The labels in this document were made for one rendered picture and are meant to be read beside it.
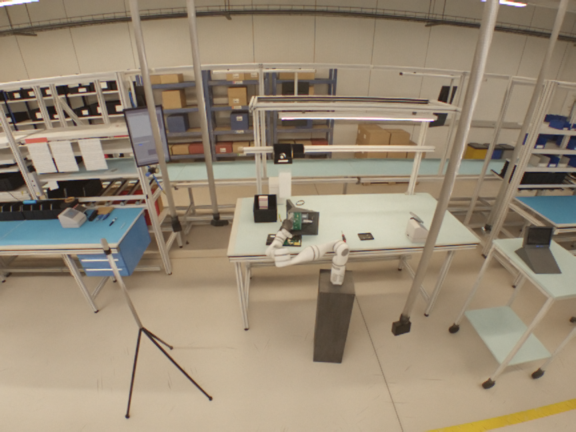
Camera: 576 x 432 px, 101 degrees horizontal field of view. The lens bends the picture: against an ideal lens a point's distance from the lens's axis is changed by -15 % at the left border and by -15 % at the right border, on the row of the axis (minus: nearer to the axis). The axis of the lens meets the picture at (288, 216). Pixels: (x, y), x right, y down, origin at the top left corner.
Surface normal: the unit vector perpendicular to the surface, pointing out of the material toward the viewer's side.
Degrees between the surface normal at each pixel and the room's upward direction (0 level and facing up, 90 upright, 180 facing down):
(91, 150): 88
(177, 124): 90
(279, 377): 0
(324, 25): 90
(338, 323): 90
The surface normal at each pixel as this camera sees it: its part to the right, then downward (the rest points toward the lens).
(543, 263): -0.02, -0.58
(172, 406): 0.00, -0.86
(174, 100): 0.07, 0.51
